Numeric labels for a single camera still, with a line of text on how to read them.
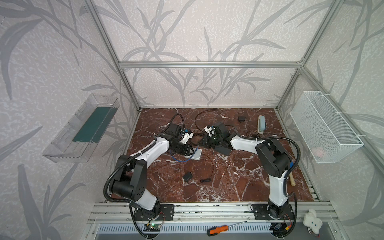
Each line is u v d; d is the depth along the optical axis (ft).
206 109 3.94
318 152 2.37
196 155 2.99
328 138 1.99
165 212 2.42
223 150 3.15
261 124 3.43
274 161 1.70
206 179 2.76
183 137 2.58
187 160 3.00
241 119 3.74
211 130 2.86
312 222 2.23
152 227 2.35
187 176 2.79
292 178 2.73
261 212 2.40
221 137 2.51
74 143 2.09
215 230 2.23
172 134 2.35
